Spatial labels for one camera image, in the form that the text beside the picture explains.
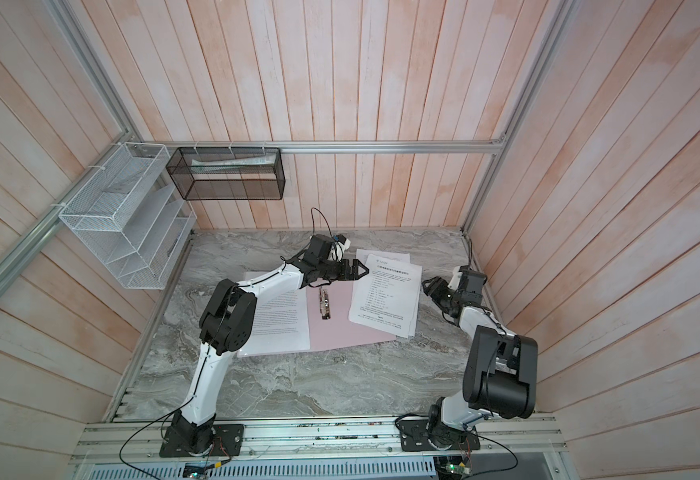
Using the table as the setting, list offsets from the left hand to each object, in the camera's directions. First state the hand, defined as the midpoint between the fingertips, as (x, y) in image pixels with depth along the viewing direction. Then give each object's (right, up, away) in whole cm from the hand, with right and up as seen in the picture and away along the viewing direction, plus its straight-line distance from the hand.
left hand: (360, 275), depth 96 cm
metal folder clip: (-12, -10, +2) cm, 16 cm away
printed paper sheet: (-25, -14, -3) cm, 29 cm away
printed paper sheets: (+10, -8, +5) cm, 13 cm away
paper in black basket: (-43, +34, -6) cm, 55 cm away
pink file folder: (-7, -17, -3) cm, 19 cm away
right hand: (+22, -3, -2) cm, 22 cm away
